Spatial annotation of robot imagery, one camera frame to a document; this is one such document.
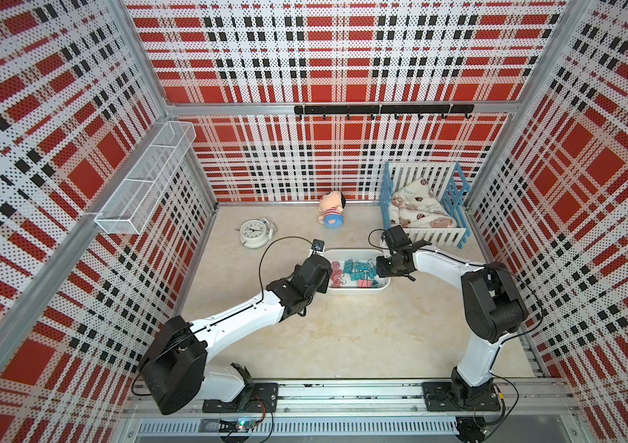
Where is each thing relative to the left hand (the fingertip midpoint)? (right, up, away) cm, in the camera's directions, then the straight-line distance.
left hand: (321, 267), depth 85 cm
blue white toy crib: (+53, +29, +29) cm, 68 cm away
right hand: (+22, -2, +10) cm, 25 cm away
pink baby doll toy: (+3, +21, +25) cm, 33 cm away
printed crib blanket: (+39, +22, +32) cm, 55 cm away
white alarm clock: (-26, +10, +20) cm, 34 cm away
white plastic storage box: (+11, -3, +13) cm, 18 cm away
